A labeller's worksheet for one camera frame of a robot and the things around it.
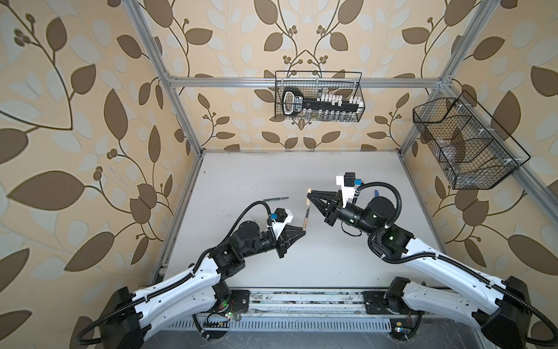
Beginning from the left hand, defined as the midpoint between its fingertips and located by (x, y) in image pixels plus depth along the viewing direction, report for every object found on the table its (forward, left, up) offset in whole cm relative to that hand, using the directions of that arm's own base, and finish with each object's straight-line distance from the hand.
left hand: (305, 231), depth 67 cm
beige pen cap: (+5, 0, +10) cm, 11 cm away
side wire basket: (+25, -57, +12) cm, 63 cm away
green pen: (+26, +12, -23) cm, 37 cm away
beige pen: (+2, 0, +4) cm, 5 cm away
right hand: (+6, -1, +11) cm, 12 cm away
